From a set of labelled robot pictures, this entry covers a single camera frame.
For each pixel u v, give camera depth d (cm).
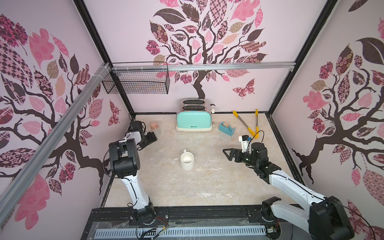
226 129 104
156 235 68
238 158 73
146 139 92
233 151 73
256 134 109
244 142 75
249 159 70
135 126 82
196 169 90
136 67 90
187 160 93
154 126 99
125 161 53
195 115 97
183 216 75
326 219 40
